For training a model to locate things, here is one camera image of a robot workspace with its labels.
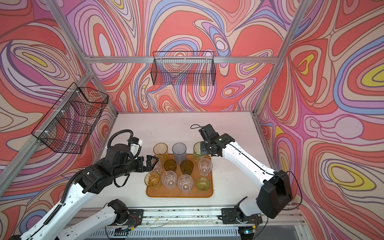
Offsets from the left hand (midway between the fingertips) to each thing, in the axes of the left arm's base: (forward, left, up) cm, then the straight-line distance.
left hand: (153, 158), depth 69 cm
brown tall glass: (+3, -15, -16) cm, 22 cm away
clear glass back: (-4, -14, -23) cm, 27 cm away
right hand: (+9, -27, -9) cm, 30 cm away
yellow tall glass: (+10, 0, -9) cm, 13 cm away
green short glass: (-4, -24, -23) cm, 33 cm away
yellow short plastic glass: (-2, +5, -21) cm, 22 cm away
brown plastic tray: (-9, -9, -24) cm, 27 cm away
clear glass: (+6, -26, -20) cm, 33 cm away
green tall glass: (+5, -21, -6) cm, 22 cm away
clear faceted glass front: (-2, -5, -22) cm, 22 cm away
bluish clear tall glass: (+13, -10, -16) cm, 23 cm away
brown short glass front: (+6, -5, -20) cm, 21 cm away
